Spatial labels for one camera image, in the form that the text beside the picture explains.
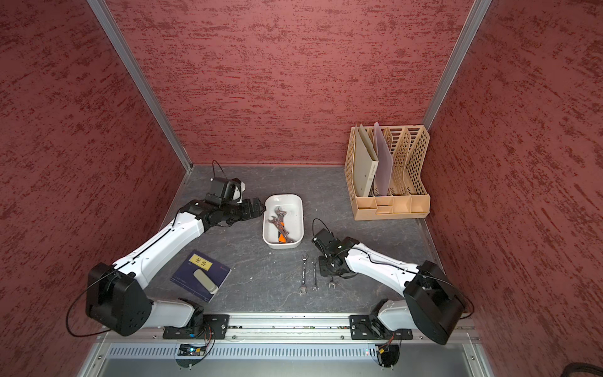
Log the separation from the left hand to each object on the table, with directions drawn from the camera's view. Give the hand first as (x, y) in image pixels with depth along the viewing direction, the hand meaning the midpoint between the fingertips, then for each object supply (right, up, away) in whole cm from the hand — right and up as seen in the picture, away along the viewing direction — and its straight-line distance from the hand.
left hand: (254, 215), depth 83 cm
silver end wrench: (+28, -24, -2) cm, 37 cm away
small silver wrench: (+22, -26, 0) cm, 34 cm away
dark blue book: (-16, -21, +3) cm, 27 cm away
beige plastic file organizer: (+62, +6, +14) cm, 64 cm away
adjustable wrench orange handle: (+7, -1, +19) cm, 21 cm away
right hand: (+27, -22, +1) cm, 35 cm away
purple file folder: (+48, +19, +3) cm, 52 cm away
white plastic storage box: (+13, -5, +18) cm, 22 cm away
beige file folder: (+41, +19, 0) cm, 45 cm away
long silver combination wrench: (+18, -26, -1) cm, 32 cm away
